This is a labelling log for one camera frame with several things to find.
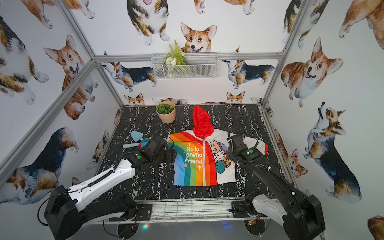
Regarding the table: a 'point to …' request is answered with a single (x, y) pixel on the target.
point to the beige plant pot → (169, 118)
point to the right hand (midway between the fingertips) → (231, 151)
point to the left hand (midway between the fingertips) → (174, 150)
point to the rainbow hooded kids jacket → (204, 156)
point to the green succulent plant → (163, 109)
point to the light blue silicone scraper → (136, 135)
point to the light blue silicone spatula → (144, 142)
